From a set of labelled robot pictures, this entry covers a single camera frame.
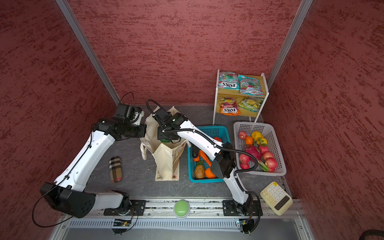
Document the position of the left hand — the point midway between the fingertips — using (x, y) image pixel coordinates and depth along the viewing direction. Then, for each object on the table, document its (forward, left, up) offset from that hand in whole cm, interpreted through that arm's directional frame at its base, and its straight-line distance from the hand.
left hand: (144, 134), depth 76 cm
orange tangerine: (-14, -35, -18) cm, 41 cm away
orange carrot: (-3, -33, -20) cm, 39 cm away
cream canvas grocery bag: (-12, -14, 0) cm, 18 cm away
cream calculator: (-25, -70, -20) cm, 77 cm away
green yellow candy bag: (+28, -64, -3) cm, 70 cm away
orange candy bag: (+25, -48, -3) cm, 54 cm away
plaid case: (-10, +20, -19) cm, 29 cm away
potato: (-12, -30, -18) cm, 37 cm away
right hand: (0, -10, -5) cm, 11 cm away
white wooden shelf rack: (+37, -58, -5) cm, 69 cm away
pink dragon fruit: (-2, -63, -15) cm, 65 cm away
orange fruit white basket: (+8, -61, -17) cm, 64 cm away
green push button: (-31, -21, -21) cm, 42 cm away
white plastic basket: (+2, -75, -17) cm, 77 cm away
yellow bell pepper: (+10, -69, -17) cm, 71 cm away
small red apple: (+13, -59, -18) cm, 63 cm away
